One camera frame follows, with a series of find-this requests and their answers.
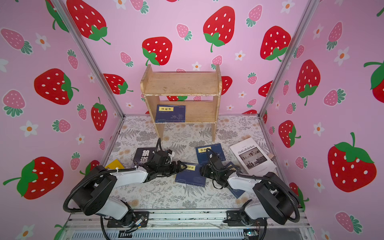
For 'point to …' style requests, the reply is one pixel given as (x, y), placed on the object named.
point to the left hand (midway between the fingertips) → (184, 168)
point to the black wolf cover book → (143, 155)
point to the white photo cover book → (250, 158)
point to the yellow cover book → (115, 164)
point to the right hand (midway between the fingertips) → (200, 170)
